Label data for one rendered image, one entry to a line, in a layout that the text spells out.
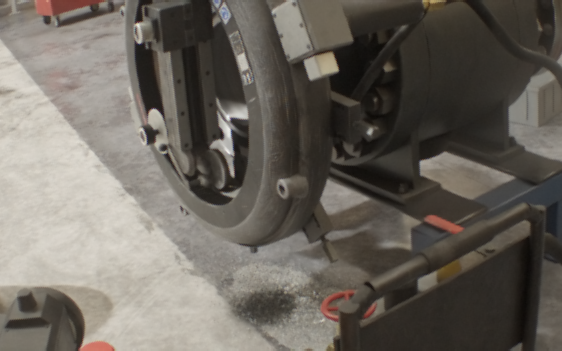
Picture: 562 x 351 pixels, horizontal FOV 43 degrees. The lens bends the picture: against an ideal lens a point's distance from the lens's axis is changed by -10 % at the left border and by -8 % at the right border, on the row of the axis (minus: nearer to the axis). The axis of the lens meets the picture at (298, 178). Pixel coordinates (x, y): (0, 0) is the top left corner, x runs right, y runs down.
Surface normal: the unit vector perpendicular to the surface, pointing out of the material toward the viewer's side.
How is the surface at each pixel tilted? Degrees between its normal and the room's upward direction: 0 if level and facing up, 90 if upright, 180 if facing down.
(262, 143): 90
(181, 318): 0
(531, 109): 90
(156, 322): 0
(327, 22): 67
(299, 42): 90
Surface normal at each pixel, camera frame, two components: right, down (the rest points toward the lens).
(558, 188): 0.57, 0.26
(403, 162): -0.81, 0.30
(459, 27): 0.54, 0.07
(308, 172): 0.56, 0.52
